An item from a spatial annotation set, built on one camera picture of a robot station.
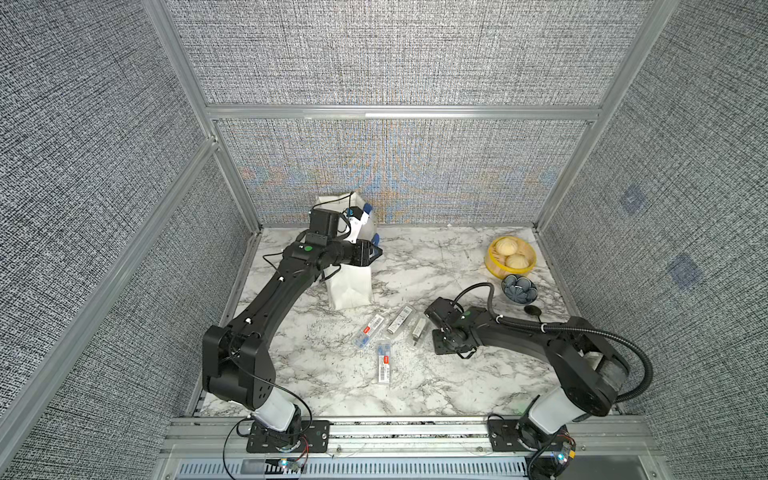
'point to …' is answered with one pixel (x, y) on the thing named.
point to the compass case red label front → (383, 363)
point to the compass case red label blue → (364, 337)
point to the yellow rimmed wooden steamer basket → (495, 262)
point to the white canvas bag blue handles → (351, 285)
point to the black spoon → (533, 310)
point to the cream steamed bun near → (516, 261)
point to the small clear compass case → (416, 333)
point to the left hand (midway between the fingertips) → (382, 248)
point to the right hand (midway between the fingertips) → (441, 338)
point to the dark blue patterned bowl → (519, 289)
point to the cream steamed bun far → (506, 246)
